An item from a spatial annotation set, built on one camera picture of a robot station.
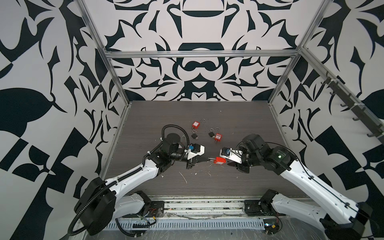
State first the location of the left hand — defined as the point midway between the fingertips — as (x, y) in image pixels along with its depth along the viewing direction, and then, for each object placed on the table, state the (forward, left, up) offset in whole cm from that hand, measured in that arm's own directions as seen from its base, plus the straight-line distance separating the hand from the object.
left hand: (211, 155), depth 69 cm
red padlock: (+33, +5, -20) cm, 39 cm away
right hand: (0, -9, -4) cm, 10 cm away
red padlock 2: (+22, -9, -21) cm, 32 cm away
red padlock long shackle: (-3, -3, 0) cm, 4 cm away
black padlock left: (+25, +6, -23) cm, 34 cm away
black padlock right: (+26, -5, -22) cm, 34 cm away
